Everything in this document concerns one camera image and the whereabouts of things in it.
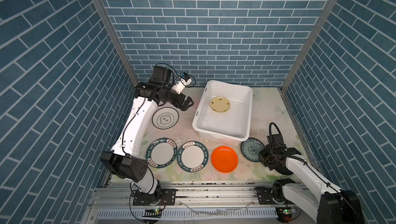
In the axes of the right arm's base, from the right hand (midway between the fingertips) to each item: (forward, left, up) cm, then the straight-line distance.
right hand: (256, 155), depth 86 cm
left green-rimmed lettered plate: (-3, +54, +1) cm, 54 cm away
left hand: (+13, +39, +31) cm, 52 cm away
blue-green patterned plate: (+4, +3, -1) cm, 5 cm away
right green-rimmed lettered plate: (-3, +36, -1) cm, 37 cm away
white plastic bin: (+27, +19, -1) cm, 33 cm away
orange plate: (-4, +18, 0) cm, 19 cm away
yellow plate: (+37, +22, -1) cm, 43 cm away
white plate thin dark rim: (+20, +58, +1) cm, 62 cm away
